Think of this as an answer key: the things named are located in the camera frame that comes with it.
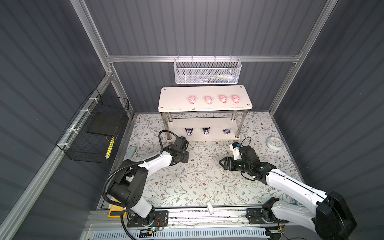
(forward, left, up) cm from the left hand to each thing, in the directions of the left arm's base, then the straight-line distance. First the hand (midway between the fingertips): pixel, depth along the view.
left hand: (184, 155), depth 92 cm
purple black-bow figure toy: (+13, -28, +6) cm, 32 cm away
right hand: (-9, -22, +6) cm, 25 cm away
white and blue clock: (+6, -60, 0) cm, 61 cm away
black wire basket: (0, +44, +24) cm, 50 cm away
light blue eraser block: (+4, +35, -1) cm, 35 cm away
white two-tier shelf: (+39, -16, -2) cm, 42 cm away
